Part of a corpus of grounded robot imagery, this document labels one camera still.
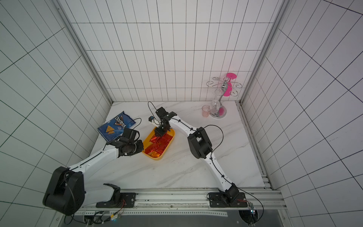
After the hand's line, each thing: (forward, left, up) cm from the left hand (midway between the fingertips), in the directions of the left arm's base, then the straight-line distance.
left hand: (141, 150), depth 87 cm
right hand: (+13, -5, -3) cm, 15 cm away
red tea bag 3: (+2, -12, +1) cm, 12 cm away
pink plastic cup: (+34, -44, -1) cm, 56 cm away
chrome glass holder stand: (+38, -53, +24) cm, 69 cm away
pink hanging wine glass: (+47, -60, +23) cm, 80 cm away
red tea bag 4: (+1, -6, 0) cm, 6 cm away
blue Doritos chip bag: (+17, +25, -3) cm, 31 cm away
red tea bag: (+7, -13, -1) cm, 15 cm away
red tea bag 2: (+9, -7, -2) cm, 11 cm away
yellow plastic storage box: (+13, -18, 0) cm, 22 cm away
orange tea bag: (-2, -8, -2) cm, 9 cm away
